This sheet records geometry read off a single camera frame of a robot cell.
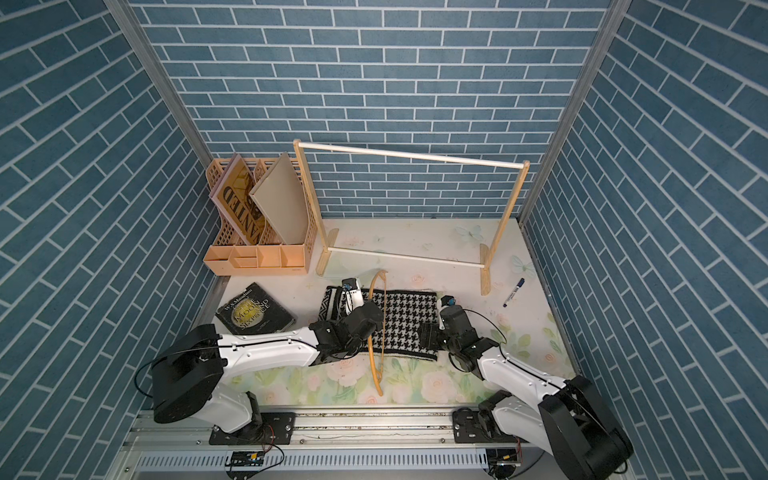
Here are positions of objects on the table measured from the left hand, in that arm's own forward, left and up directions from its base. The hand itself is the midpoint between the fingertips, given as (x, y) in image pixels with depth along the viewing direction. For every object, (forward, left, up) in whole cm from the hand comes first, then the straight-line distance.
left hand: (384, 307), depth 84 cm
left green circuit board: (-34, +33, -14) cm, 50 cm away
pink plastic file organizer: (+24, +41, -8) cm, 49 cm away
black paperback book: (+4, +41, -11) cm, 43 cm away
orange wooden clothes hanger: (-15, +1, -10) cm, 18 cm away
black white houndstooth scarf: (+4, -7, -9) cm, 12 cm away
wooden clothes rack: (+25, -36, -8) cm, 45 cm away
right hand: (-3, -14, -8) cm, 16 cm away
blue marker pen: (+11, -44, -10) cm, 46 cm away
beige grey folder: (+38, +36, +8) cm, 53 cm away
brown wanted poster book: (+31, +49, +13) cm, 59 cm away
